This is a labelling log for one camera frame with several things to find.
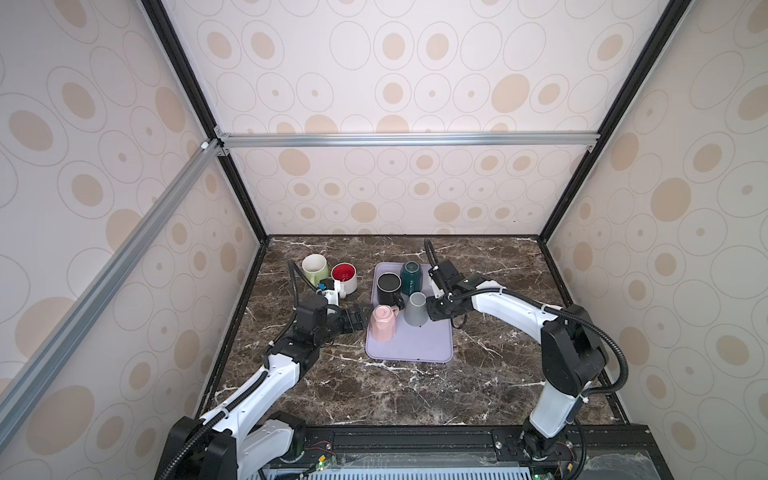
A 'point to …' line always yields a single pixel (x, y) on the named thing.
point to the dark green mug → (411, 278)
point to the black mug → (388, 289)
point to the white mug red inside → (346, 274)
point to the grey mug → (416, 312)
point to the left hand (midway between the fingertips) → (369, 306)
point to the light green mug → (315, 268)
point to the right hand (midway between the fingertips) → (433, 310)
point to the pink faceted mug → (383, 322)
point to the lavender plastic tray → (429, 343)
